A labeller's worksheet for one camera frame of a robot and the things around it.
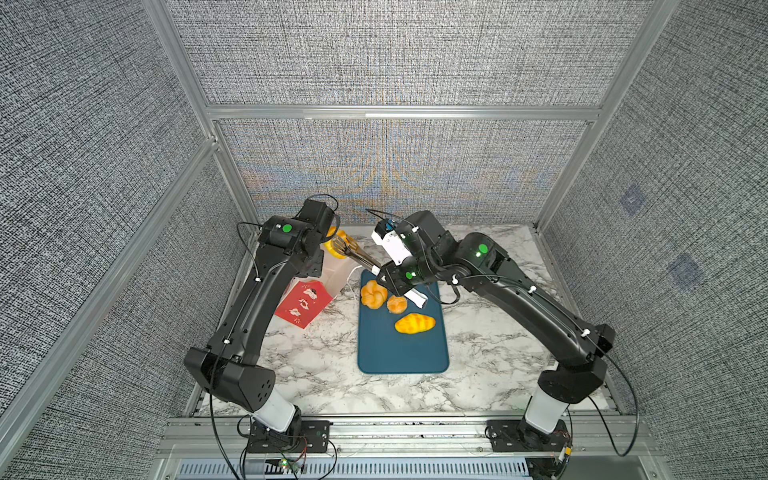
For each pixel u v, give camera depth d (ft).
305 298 2.59
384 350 2.97
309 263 1.83
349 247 2.40
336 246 2.36
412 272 1.77
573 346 1.37
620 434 2.49
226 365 1.32
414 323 2.94
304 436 2.40
